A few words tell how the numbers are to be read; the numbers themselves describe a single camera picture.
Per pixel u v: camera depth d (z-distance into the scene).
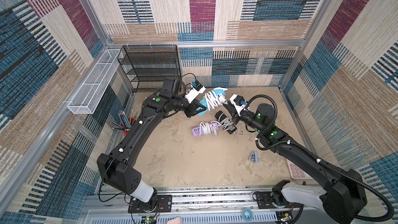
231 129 0.94
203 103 0.69
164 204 0.73
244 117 0.63
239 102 0.58
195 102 0.64
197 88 0.62
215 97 0.67
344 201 0.40
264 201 0.73
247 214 0.71
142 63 1.06
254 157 0.85
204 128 0.92
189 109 0.64
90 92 0.74
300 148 0.50
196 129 0.92
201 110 0.70
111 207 0.75
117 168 0.40
